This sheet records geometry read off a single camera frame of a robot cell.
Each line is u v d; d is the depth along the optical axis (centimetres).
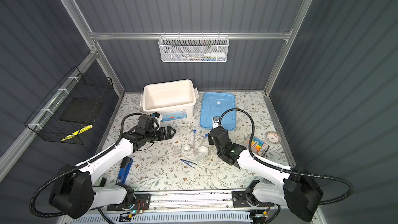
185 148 91
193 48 124
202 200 76
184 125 101
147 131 67
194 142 94
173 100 113
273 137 96
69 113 72
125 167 81
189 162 87
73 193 41
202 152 89
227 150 62
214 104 112
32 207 38
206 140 94
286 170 44
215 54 87
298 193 41
